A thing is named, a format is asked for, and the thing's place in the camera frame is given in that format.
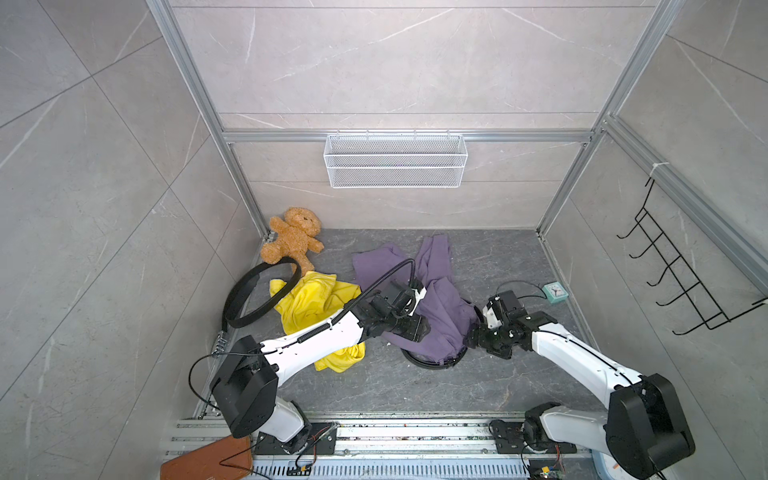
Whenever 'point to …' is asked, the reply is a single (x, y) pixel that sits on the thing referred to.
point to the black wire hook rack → (711, 313)
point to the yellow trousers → (312, 298)
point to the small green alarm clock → (555, 292)
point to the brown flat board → (227, 459)
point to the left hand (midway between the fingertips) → (429, 324)
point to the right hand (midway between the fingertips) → (477, 343)
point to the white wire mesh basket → (396, 161)
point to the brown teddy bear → (295, 238)
